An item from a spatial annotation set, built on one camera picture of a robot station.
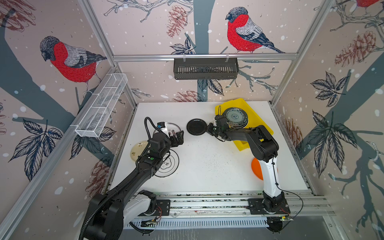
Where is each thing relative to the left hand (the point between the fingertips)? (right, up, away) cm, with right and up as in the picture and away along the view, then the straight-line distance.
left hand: (176, 132), depth 81 cm
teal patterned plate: (+41, +8, +26) cm, 49 cm away
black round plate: (+11, +1, +28) cm, 30 cm away
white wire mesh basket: (-41, +16, -2) cm, 44 cm away
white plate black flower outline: (-5, -20, +7) cm, 21 cm away
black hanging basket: (+18, +43, +24) cm, 52 cm away
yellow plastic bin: (+52, +7, +23) cm, 57 cm away
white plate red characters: (-7, +1, +24) cm, 25 cm away
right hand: (+16, -1, +23) cm, 28 cm away
